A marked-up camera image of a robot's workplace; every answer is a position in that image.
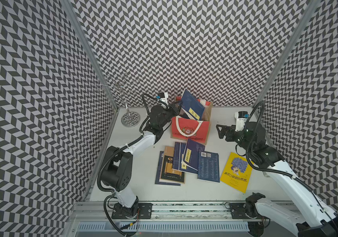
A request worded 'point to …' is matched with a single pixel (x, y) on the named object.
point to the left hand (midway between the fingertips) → (184, 102)
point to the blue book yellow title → (191, 155)
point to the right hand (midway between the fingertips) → (224, 128)
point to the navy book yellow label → (178, 151)
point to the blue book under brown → (159, 166)
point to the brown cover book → (168, 173)
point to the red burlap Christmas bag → (184, 127)
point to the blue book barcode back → (208, 166)
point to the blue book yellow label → (191, 106)
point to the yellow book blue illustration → (237, 172)
